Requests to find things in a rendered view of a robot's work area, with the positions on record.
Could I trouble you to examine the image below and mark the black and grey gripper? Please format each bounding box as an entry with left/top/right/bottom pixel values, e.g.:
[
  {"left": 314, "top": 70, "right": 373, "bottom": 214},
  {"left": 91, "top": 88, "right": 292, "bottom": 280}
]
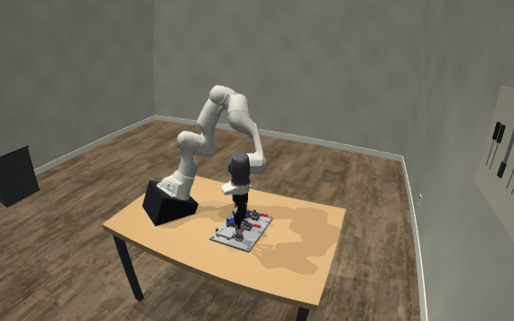
[{"left": 233, "top": 193, "right": 248, "bottom": 234}]

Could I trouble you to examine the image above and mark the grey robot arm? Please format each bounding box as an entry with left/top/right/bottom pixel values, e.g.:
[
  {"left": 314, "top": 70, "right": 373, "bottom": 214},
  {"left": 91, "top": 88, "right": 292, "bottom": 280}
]
[{"left": 157, "top": 86, "right": 267, "bottom": 200}]

